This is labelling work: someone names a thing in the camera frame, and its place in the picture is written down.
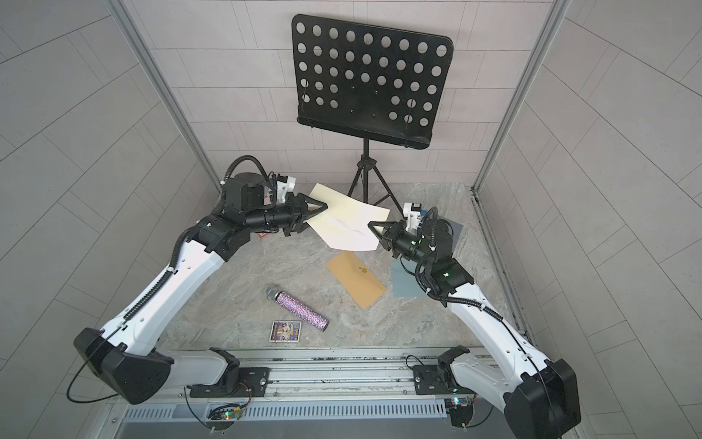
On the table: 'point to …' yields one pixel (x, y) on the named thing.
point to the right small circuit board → (460, 409)
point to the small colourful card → (286, 331)
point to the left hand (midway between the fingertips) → (330, 209)
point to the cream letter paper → (345, 223)
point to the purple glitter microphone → (296, 308)
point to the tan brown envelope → (359, 282)
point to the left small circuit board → (222, 413)
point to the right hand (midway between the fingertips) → (367, 227)
